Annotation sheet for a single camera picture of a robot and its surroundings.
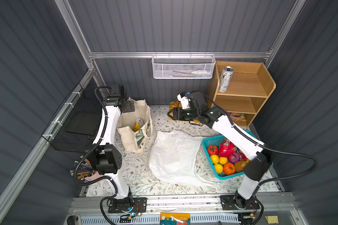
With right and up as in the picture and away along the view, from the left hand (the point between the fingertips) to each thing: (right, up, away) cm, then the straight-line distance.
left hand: (123, 107), depth 85 cm
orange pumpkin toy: (+63, -36, -4) cm, 73 cm away
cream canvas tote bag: (+4, -21, +1) cm, 22 cm away
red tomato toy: (+56, -27, +3) cm, 62 cm away
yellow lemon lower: (+58, -36, -3) cm, 68 cm away
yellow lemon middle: (+61, -33, 0) cm, 69 cm away
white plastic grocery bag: (+31, -31, +4) cm, 44 cm away
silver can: (+6, -9, +20) cm, 23 cm away
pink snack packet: (+81, -6, +23) cm, 84 cm away
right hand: (+30, -6, -10) cm, 32 cm away
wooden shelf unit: (+73, +12, +2) cm, 74 cm away
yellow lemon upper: (+56, -31, -1) cm, 64 cm away
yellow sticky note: (+79, -57, -17) cm, 99 cm away
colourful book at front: (+31, -57, -15) cm, 67 cm away
